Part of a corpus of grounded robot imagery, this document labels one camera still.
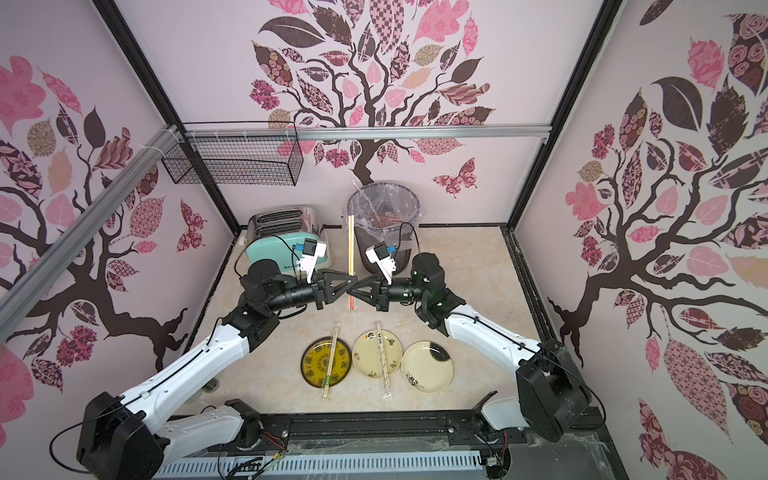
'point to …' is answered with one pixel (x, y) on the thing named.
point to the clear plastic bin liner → (387, 210)
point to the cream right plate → (427, 367)
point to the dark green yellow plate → (315, 361)
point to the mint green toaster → (285, 235)
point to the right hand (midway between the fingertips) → (351, 288)
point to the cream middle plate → (366, 354)
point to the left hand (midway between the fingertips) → (359, 287)
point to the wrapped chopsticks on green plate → (331, 360)
